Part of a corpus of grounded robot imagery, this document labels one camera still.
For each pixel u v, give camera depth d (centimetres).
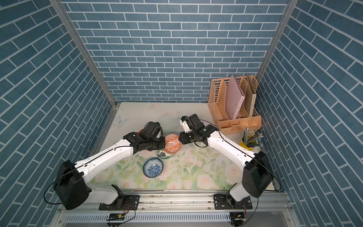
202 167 87
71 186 40
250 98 89
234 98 95
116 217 72
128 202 72
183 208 74
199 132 60
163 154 91
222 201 74
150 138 63
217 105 116
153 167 85
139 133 63
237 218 71
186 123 66
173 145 83
